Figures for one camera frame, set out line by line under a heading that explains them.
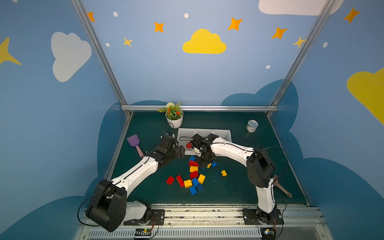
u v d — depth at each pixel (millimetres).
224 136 1072
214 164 928
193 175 878
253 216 762
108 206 406
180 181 843
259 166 508
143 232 731
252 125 1076
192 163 906
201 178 853
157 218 737
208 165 902
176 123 1085
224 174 888
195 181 844
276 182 847
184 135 776
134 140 1017
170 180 858
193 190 824
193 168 904
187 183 833
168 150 658
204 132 1015
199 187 845
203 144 662
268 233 733
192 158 941
